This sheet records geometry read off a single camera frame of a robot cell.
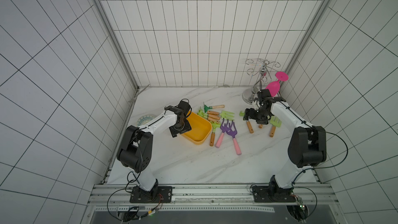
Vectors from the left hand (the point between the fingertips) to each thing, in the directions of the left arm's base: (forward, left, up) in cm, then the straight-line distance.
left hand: (181, 134), depth 88 cm
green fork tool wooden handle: (+17, -28, -5) cm, 33 cm away
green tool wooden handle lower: (+12, -19, -4) cm, 23 cm away
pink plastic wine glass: (+28, -59, +11) cm, 66 cm away
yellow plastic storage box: (+5, -11, -4) cm, 13 cm away
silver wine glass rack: (+32, -49, +22) cm, 63 cm away
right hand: (+9, -38, +3) cm, 39 cm away
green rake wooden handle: (+9, -20, -4) cm, 22 cm away
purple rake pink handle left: (+7, -26, -6) cm, 28 cm away
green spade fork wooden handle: (+8, -43, -5) cm, 44 cm away
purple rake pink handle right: (+6, -30, -5) cm, 31 cm away
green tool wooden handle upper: (+18, -16, -4) cm, 25 cm away
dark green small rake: (+23, -15, -5) cm, 27 cm away
